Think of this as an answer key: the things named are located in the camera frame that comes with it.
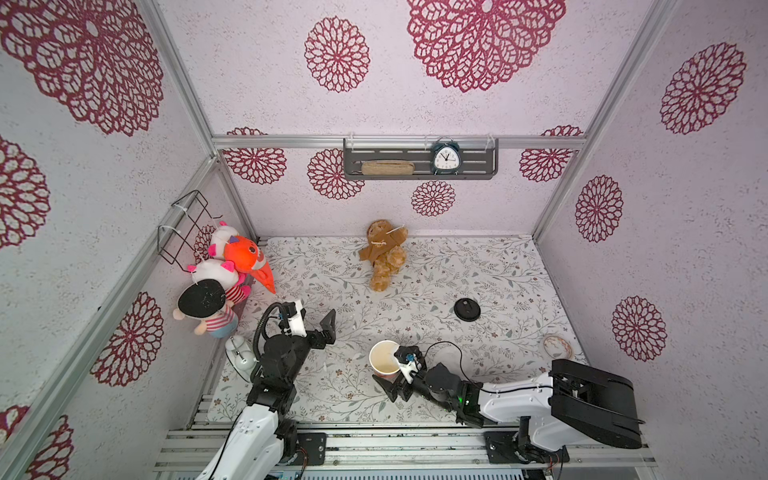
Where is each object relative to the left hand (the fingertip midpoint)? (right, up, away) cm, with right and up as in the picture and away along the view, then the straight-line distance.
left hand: (321, 312), depth 81 cm
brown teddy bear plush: (+18, +18, +22) cm, 34 cm away
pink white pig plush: (-31, +12, +4) cm, 33 cm away
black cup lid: (+45, -2, +18) cm, 48 cm away
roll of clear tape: (+71, -13, +11) cm, 73 cm away
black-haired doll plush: (-28, +4, -5) cm, 29 cm away
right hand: (+17, -12, -4) cm, 21 cm away
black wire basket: (-36, +19, -5) cm, 40 cm away
